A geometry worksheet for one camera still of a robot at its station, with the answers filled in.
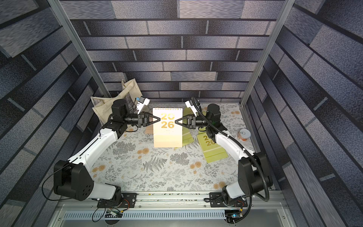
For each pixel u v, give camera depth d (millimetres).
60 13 710
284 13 717
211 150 921
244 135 947
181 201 753
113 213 710
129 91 947
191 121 645
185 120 708
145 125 659
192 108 668
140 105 660
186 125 671
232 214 703
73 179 414
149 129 680
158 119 682
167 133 697
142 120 640
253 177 430
